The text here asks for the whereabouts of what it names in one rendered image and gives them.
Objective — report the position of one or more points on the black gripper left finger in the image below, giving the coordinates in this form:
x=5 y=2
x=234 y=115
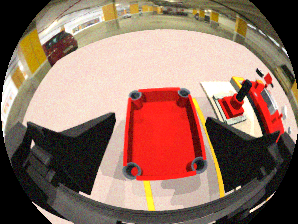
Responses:
x=78 y=150

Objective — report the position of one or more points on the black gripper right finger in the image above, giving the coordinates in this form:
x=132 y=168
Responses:
x=236 y=152

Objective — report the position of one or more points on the black tyre with white hub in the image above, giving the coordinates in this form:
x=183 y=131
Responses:
x=259 y=71

